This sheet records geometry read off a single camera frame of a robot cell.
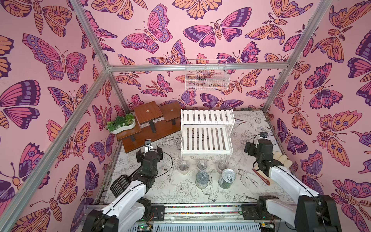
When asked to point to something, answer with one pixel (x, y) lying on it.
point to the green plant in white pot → (121, 123)
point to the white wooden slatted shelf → (206, 131)
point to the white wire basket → (206, 79)
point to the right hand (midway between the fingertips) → (253, 143)
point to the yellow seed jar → (184, 167)
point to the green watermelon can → (228, 177)
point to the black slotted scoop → (120, 184)
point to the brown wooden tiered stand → (153, 122)
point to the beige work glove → (282, 158)
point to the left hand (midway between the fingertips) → (150, 146)
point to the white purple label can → (202, 179)
